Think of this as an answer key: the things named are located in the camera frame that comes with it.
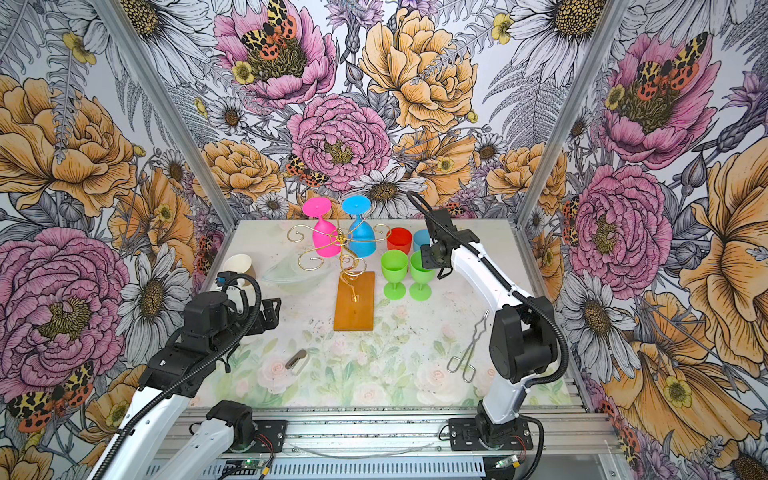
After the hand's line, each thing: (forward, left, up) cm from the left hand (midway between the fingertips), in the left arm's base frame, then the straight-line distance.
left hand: (263, 314), depth 74 cm
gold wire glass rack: (+15, -20, -13) cm, 28 cm away
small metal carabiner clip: (-3, -5, -19) cm, 20 cm away
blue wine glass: (+21, -23, +6) cm, 32 cm away
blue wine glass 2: (+29, -41, -5) cm, 51 cm away
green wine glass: (+21, -33, -8) cm, 40 cm away
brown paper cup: (+26, +19, -14) cm, 35 cm away
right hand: (+17, -45, -4) cm, 48 cm away
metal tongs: (-8, -53, -20) cm, 57 cm away
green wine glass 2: (+18, -41, -19) cm, 49 cm away
